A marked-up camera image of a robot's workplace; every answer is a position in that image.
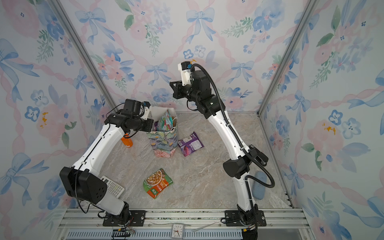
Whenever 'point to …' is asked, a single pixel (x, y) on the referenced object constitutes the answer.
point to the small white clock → (177, 230)
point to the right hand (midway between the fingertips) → (170, 82)
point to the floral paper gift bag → (164, 137)
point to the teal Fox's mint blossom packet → (166, 122)
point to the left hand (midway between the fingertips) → (152, 123)
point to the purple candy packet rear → (189, 144)
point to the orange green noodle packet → (154, 184)
